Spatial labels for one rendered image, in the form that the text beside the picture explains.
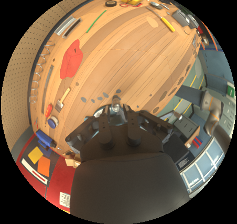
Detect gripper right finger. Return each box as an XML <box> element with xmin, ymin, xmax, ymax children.
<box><xmin>123</xmin><ymin>103</ymin><xmax>174</xmax><ymax>146</ymax></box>

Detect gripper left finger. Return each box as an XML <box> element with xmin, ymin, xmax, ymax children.
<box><xmin>65</xmin><ymin>105</ymin><xmax>115</xmax><ymax>154</ymax></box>

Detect blue swivel vise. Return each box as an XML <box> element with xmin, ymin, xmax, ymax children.
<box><xmin>84</xmin><ymin>105</ymin><xmax>168</xmax><ymax>148</ymax></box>

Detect silver tommy bar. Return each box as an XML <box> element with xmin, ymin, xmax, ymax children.
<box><xmin>112</xmin><ymin>95</ymin><xmax>122</xmax><ymax>114</ymax></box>

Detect light grey metal bar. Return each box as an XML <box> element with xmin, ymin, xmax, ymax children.
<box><xmin>54</xmin><ymin>16</ymin><xmax>77</xmax><ymax>36</ymax></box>

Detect cardboard box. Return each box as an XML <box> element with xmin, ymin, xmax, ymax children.
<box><xmin>62</xmin><ymin>151</ymin><xmax>81</xmax><ymax>169</ymax></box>

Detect blue and white tin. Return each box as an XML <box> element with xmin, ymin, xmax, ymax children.
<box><xmin>47</xmin><ymin>115</ymin><xmax>59</xmax><ymax>130</ymax></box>

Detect grey tool cabinet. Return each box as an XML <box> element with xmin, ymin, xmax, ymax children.
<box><xmin>173</xmin><ymin>114</ymin><xmax>201</xmax><ymax>145</ymax></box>

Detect dark box with label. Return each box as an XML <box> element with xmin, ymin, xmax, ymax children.
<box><xmin>163</xmin><ymin>137</ymin><xmax>196</xmax><ymax>171</ymax></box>

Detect red and blue books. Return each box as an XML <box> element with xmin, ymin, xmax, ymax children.
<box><xmin>192</xmin><ymin>137</ymin><xmax>203</xmax><ymax>149</ymax></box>

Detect long grey steel strip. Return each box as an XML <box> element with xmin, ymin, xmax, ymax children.
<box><xmin>41</xmin><ymin>65</ymin><xmax>55</xmax><ymax>114</ymax></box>

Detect red box with slot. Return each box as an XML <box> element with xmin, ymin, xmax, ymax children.
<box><xmin>59</xmin><ymin>39</ymin><xmax>83</xmax><ymax>80</ymax></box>

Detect red cabinet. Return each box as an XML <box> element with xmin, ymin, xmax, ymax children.
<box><xmin>15</xmin><ymin>133</ymin><xmax>82</xmax><ymax>215</ymax></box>

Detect window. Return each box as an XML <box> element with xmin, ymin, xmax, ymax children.
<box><xmin>179</xmin><ymin>135</ymin><xmax>225</xmax><ymax>194</ymax></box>

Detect grey lockers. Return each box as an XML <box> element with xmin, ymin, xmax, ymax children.
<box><xmin>218</xmin><ymin>96</ymin><xmax>236</xmax><ymax>137</ymax></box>

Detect green sign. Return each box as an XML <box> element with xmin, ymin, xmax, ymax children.
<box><xmin>227</xmin><ymin>84</ymin><xmax>235</xmax><ymax>98</ymax></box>

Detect green rod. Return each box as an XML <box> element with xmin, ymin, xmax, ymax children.
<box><xmin>85</xmin><ymin>9</ymin><xmax>107</xmax><ymax>34</ymax></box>

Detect grey metal box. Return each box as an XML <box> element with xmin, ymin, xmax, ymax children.
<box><xmin>171</xmin><ymin>9</ymin><xmax>190</xmax><ymax>27</ymax></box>

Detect grey metal disc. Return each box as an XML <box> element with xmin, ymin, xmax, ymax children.
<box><xmin>150</xmin><ymin>1</ymin><xmax>163</xmax><ymax>10</ymax></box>

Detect wooden-handled brush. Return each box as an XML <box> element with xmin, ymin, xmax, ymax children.
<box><xmin>54</xmin><ymin>87</ymin><xmax>72</xmax><ymax>113</ymax></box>

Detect red-handled tool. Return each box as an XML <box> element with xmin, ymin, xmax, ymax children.
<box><xmin>45</xmin><ymin>103</ymin><xmax>53</xmax><ymax>118</ymax></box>

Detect yellow-handled screwdriver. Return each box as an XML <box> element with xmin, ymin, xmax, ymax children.
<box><xmin>146</xmin><ymin>6</ymin><xmax>176</xmax><ymax>33</ymax></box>

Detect red cable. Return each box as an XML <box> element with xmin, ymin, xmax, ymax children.
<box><xmin>119</xmin><ymin>3</ymin><xmax>143</xmax><ymax>8</ymax></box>

